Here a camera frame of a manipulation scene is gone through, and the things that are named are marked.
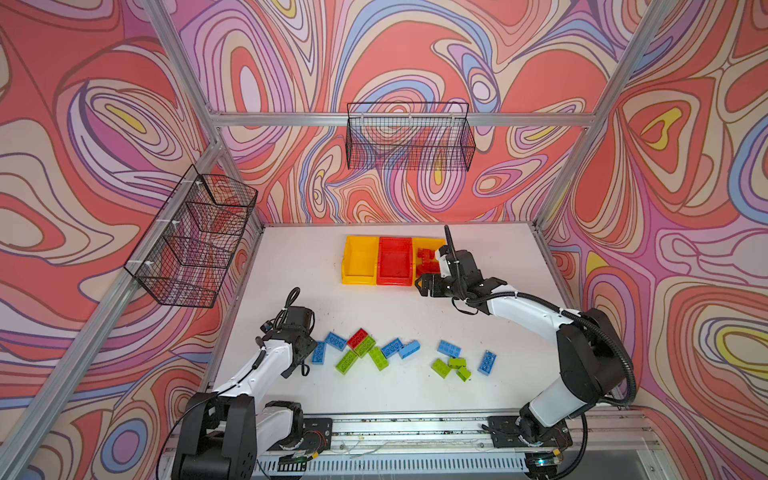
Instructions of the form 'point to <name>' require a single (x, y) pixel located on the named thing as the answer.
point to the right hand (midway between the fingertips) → (429, 288)
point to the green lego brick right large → (441, 368)
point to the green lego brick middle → (378, 358)
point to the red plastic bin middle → (395, 255)
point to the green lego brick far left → (347, 362)
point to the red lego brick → (357, 339)
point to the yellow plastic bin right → (423, 243)
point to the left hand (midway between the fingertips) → (304, 349)
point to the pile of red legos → (428, 265)
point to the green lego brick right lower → (463, 373)
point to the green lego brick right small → (458, 362)
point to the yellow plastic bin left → (360, 260)
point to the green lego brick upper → (364, 346)
